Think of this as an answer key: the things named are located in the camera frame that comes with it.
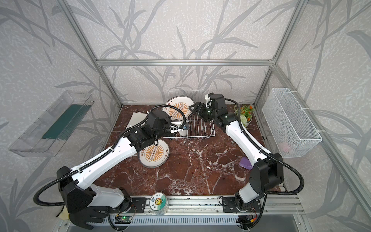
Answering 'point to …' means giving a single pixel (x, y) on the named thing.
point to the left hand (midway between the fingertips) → (177, 114)
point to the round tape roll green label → (158, 203)
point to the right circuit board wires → (247, 222)
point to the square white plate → (136, 118)
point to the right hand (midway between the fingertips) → (192, 105)
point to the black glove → (90, 214)
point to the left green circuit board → (122, 219)
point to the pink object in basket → (284, 146)
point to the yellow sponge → (64, 215)
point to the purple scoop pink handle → (245, 163)
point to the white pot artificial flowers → (246, 111)
